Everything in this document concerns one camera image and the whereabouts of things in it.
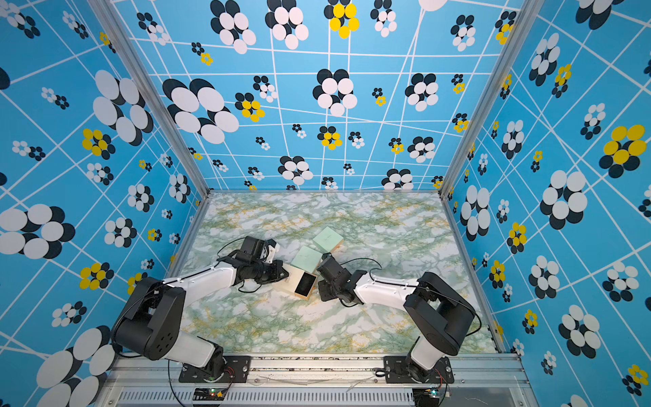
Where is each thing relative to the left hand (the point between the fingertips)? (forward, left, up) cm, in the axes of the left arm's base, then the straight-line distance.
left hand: (292, 273), depth 90 cm
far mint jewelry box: (+15, -13, 0) cm, 20 cm away
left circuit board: (-35, +21, -7) cm, 41 cm away
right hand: (-4, -12, -2) cm, 13 cm away
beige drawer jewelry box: (-3, -3, -1) cm, 4 cm away
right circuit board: (-35, -41, -5) cm, 54 cm away
